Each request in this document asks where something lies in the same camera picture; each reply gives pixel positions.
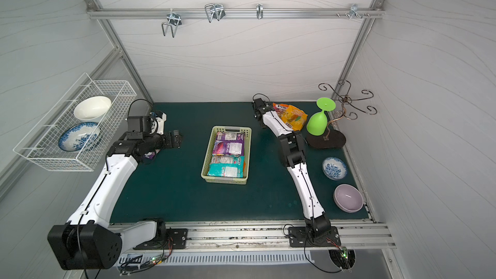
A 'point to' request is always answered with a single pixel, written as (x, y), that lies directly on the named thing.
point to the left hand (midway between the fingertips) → (172, 136)
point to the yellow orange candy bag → (294, 118)
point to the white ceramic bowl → (92, 108)
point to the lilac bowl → (348, 197)
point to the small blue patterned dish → (334, 168)
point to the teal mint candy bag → (228, 166)
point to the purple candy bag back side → (229, 143)
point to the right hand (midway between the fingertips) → (273, 118)
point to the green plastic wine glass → (317, 123)
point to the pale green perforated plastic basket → (247, 130)
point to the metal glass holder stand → (336, 138)
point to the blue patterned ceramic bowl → (79, 136)
